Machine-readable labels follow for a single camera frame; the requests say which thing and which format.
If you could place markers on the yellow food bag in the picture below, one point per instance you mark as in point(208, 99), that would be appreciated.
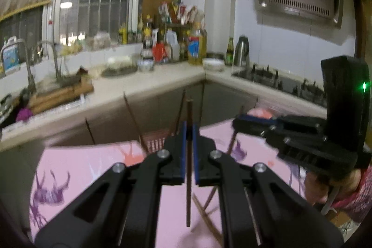
point(71, 49)

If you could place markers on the steel faucet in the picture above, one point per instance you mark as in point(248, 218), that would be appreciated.
point(30, 76)
point(56, 68)

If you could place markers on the small patterned bowl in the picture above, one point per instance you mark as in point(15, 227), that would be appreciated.
point(145, 65)

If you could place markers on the purple cloth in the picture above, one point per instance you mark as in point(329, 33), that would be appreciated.
point(24, 115)

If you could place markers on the round dark tray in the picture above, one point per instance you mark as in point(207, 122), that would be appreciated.
point(119, 72)

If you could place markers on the stack of seasoning packets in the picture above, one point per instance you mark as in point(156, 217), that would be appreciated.
point(180, 11)

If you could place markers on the green sauce bottle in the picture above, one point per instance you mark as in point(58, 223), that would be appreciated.
point(229, 53)

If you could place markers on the large cooking oil bottle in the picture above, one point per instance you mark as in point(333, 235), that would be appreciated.
point(196, 47)

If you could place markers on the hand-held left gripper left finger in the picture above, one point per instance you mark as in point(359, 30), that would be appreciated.
point(184, 155)

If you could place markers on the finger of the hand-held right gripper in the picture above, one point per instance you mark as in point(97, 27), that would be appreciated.
point(290, 127)
point(255, 117)

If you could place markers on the person's right hand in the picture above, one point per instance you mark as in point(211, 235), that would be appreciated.
point(316, 190)

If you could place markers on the white canister blue label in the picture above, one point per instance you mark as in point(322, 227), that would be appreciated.
point(10, 59)

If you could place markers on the pink smiley utensil holder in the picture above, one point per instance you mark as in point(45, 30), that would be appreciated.
point(154, 143)

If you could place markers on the person's right forearm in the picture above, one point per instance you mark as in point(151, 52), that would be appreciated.
point(357, 201)

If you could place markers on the white bowl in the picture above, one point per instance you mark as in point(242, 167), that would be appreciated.
point(213, 65)

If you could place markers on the dark steel thermos jug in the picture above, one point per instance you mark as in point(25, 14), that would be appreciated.
point(241, 52)

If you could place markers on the red packet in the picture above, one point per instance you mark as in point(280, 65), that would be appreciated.
point(159, 53)

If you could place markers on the pink printed tablecloth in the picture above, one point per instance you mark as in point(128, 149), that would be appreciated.
point(87, 166)

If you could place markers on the clear bags of food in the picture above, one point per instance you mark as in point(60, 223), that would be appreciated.
point(100, 40)

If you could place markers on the row of condiment bottles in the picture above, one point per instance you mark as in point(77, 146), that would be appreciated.
point(123, 36)

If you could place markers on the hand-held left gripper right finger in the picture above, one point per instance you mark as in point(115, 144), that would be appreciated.
point(195, 155)

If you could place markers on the wooden cutting board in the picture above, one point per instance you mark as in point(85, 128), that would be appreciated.
point(58, 97)

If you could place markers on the brown wooden chopstick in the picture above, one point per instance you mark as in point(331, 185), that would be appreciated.
point(188, 201)
point(232, 142)

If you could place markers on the black gas stove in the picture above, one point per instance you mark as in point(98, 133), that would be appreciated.
point(290, 85)

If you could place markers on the grey kitchen base cabinet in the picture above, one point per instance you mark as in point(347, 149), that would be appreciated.
point(110, 120)

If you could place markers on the white food bundle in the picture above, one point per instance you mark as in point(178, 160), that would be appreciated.
point(119, 62)

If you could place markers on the white plastic jug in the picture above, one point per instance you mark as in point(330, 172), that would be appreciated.
point(173, 44)

